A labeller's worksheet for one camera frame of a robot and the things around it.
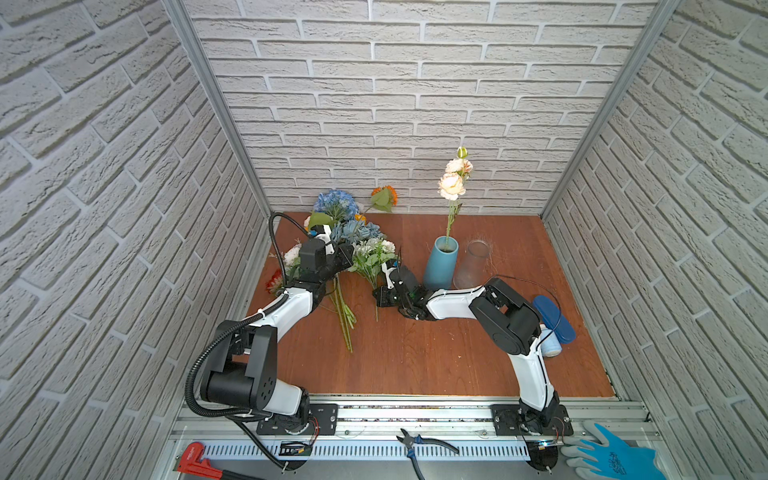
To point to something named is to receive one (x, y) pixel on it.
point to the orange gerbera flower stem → (384, 198)
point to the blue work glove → (610, 461)
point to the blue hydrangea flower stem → (337, 205)
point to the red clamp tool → (191, 462)
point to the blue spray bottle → (555, 328)
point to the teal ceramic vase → (441, 267)
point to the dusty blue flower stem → (353, 231)
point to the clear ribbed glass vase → (473, 269)
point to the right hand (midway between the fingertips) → (371, 291)
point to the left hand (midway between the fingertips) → (354, 242)
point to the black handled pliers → (411, 442)
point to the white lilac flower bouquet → (368, 257)
